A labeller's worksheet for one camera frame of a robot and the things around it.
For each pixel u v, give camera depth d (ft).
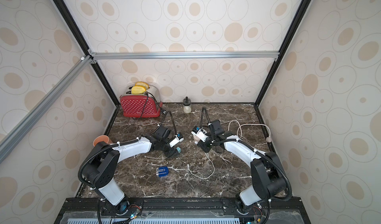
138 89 3.37
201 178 2.73
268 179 1.43
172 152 2.67
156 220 2.31
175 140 2.69
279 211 2.39
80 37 2.71
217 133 2.25
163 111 3.70
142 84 3.48
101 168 1.50
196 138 3.19
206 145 2.51
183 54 3.08
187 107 3.71
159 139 2.38
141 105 3.38
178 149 2.92
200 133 2.50
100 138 2.93
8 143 1.66
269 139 3.26
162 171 2.73
